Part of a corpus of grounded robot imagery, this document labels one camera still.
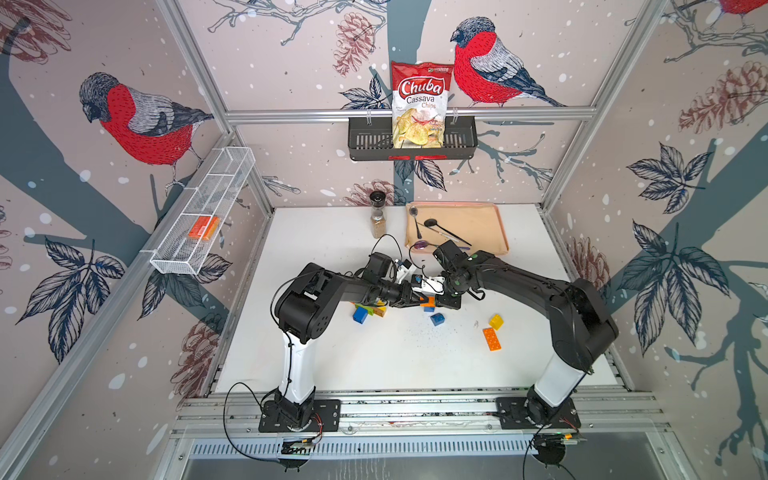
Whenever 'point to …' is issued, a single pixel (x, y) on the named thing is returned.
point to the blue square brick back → (429, 309)
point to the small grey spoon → (413, 212)
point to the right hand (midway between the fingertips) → (439, 293)
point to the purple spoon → (422, 244)
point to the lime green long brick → (369, 310)
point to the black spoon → (431, 222)
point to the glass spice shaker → (378, 223)
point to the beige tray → (477, 226)
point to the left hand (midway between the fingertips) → (428, 298)
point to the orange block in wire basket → (205, 227)
